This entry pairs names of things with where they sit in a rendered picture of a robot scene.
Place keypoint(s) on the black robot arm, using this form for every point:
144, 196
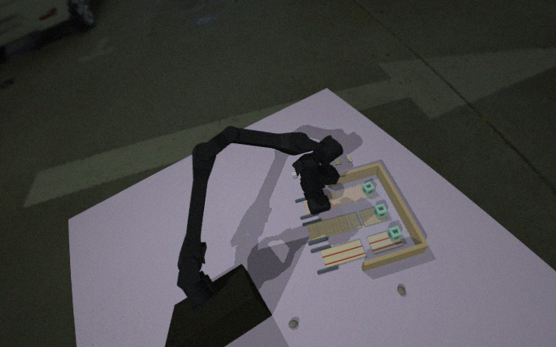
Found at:
197, 286

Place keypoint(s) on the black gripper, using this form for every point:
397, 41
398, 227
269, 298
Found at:
317, 201

